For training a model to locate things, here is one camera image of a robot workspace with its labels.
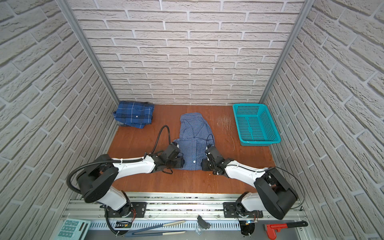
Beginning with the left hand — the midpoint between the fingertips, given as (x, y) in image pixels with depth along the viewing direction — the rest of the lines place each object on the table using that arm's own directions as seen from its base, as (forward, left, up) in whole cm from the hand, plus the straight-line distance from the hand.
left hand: (183, 160), depth 89 cm
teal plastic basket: (+26, -54, -2) cm, 60 cm away
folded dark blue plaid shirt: (+33, +34, +6) cm, 48 cm away
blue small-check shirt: (+19, -9, -1) cm, 21 cm away
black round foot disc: (-35, -31, -3) cm, 47 cm away
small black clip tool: (-32, -9, -1) cm, 34 cm away
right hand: (-2, -13, -1) cm, 13 cm away
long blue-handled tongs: (-35, +21, -3) cm, 41 cm away
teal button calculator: (-32, +50, -1) cm, 59 cm away
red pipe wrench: (-36, -41, 0) cm, 54 cm away
